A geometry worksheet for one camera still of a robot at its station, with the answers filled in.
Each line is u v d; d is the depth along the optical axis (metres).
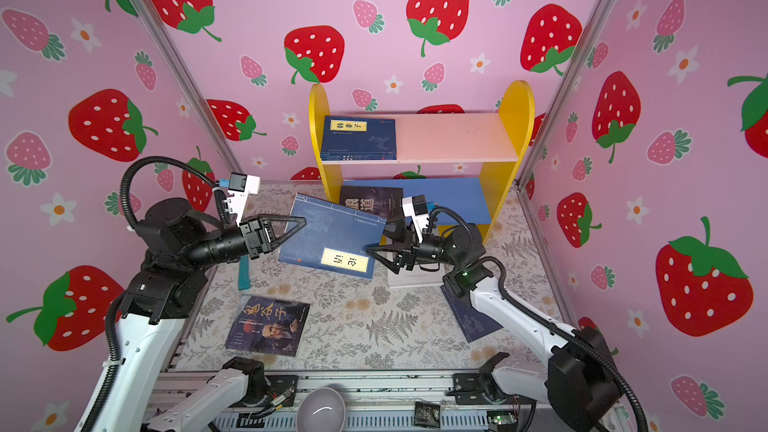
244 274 0.95
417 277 0.90
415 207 0.55
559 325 0.44
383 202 0.95
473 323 0.84
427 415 0.69
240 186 0.49
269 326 0.84
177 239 0.42
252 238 0.47
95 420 0.36
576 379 0.40
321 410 0.70
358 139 0.74
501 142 0.78
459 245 0.53
